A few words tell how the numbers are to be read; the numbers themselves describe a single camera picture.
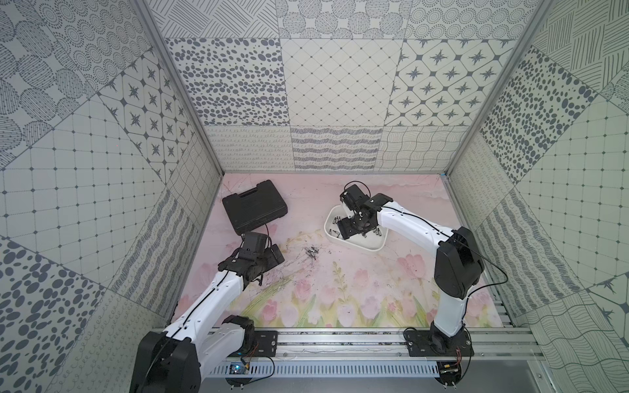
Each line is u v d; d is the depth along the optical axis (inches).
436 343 25.6
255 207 39.9
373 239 38.7
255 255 25.5
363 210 25.5
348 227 31.3
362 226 29.9
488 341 30.3
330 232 38.8
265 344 28.9
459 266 18.8
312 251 37.3
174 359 15.6
